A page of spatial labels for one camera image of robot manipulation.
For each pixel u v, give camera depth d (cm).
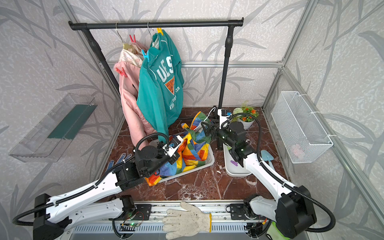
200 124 79
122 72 57
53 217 39
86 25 55
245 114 64
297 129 66
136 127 67
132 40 72
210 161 83
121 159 93
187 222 71
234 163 89
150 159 48
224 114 64
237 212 74
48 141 65
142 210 75
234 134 57
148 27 80
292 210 39
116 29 81
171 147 54
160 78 67
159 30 66
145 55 54
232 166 89
